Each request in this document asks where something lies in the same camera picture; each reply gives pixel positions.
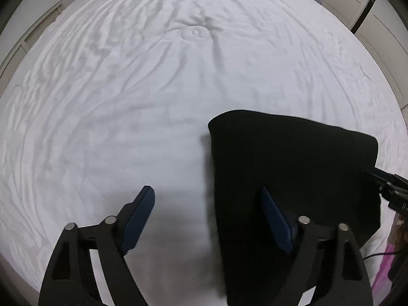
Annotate white bed duvet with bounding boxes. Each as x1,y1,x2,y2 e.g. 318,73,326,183
0,0,408,306

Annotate black cable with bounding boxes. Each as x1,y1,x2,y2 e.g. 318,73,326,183
363,250,399,261

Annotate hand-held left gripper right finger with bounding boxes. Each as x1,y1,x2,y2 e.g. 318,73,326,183
258,186,374,306

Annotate black pants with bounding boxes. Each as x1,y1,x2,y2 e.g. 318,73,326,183
208,110,383,306

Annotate pink cloth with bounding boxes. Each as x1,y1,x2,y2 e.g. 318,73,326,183
371,242,403,306

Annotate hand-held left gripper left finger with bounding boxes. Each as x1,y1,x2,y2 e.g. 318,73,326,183
38,185,156,306

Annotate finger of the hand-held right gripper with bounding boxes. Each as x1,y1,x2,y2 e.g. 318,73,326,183
366,167,408,192
379,187,408,213

